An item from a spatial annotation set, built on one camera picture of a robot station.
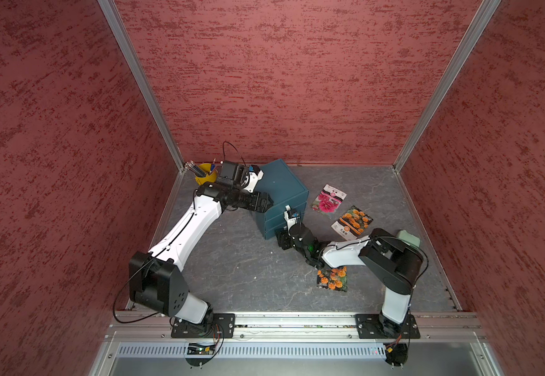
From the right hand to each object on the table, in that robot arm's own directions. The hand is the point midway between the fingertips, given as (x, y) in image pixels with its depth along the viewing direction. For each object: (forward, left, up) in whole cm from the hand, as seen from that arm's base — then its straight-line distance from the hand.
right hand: (281, 232), depth 93 cm
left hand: (+1, +7, +17) cm, 19 cm away
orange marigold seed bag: (+6, -31, -4) cm, 32 cm away
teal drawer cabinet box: (+8, -2, +19) cm, 21 cm away
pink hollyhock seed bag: (+18, -23, -3) cm, 29 cm away
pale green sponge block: (-4, -51, 0) cm, 51 cm away
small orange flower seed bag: (-18, -20, -3) cm, 27 cm away
